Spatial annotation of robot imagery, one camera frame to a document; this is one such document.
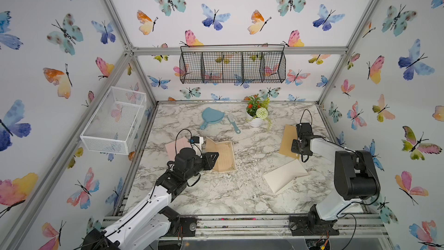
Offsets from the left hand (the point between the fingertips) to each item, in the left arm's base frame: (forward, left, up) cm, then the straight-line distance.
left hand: (219, 153), depth 78 cm
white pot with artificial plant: (+27, -20, -1) cm, 33 cm away
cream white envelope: (-5, -30, -18) cm, 35 cm away
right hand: (+11, -44, -14) cm, 48 cm away
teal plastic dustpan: (+38, +7, -18) cm, 43 cm away
